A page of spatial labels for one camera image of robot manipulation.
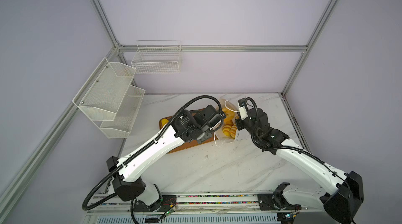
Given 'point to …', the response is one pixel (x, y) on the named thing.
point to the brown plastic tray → (184, 145)
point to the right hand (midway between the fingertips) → (237, 110)
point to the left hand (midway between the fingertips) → (197, 126)
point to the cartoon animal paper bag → (220, 136)
